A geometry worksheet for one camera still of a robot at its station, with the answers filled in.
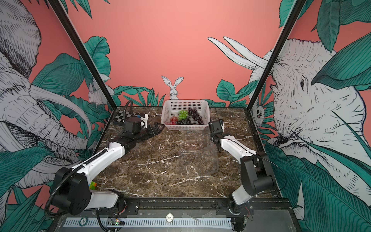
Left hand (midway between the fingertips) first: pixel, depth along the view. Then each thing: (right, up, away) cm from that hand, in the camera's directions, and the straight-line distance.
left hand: (162, 126), depth 83 cm
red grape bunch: (+4, +3, +23) cm, 24 cm away
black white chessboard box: (-38, +4, +25) cm, 46 cm away
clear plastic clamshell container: (+22, -20, +12) cm, 32 cm away
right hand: (+34, -5, +10) cm, 36 cm away
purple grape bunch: (+19, +9, +28) cm, 35 cm away
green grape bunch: (+11, +8, +25) cm, 28 cm away
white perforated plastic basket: (+2, +13, +32) cm, 35 cm away
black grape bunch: (+14, +3, +18) cm, 23 cm away
